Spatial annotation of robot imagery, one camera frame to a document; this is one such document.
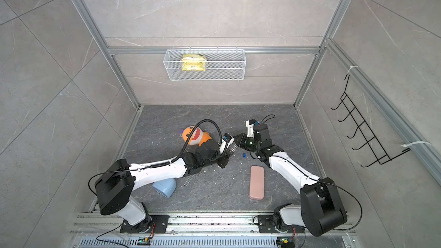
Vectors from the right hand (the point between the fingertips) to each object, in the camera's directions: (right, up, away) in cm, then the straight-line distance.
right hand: (234, 137), depth 84 cm
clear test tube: (-24, -23, +2) cm, 33 cm away
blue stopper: (+6, -11, +11) cm, 17 cm away
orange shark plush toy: (-20, -1, +12) cm, 23 cm away
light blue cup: (-32, -21, -8) cm, 39 cm away
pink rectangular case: (+11, -22, -1) cm, 25 cm away
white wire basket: (-7, +42, +17) cm, 46 cm away
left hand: (0, -6, -4) cm, 7 cm away
